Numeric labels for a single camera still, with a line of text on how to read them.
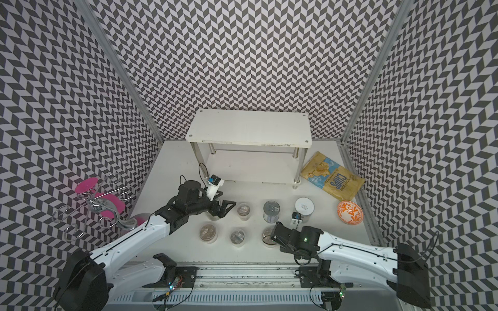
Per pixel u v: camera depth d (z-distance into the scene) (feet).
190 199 2.07
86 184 2.27
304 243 1.75
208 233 2.58
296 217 2.36
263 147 2.37
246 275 2.47
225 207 2.33
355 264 1.55
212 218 2.86
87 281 1.28
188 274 2.38
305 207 2.71
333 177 3.30
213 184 2.32
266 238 2.56
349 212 2.92
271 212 2.71
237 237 2.55
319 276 2.16
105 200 2.23
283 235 1.93
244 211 2.80
